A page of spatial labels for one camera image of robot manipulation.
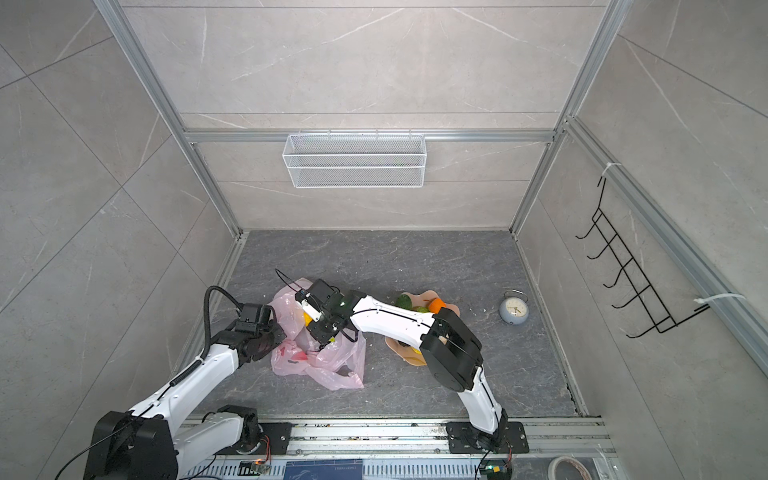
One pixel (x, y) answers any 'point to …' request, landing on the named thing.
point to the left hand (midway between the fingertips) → (278, 327)
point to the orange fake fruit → (435, 305)
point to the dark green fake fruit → (404, 301)
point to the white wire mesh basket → (355, 160)
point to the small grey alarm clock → (514, 308)
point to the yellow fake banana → (307, 318)
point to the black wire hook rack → (654, 304)
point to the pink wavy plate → (412, 355)
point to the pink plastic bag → (342, 364)
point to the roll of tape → (576, 462)
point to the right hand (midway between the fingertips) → (318, 326)
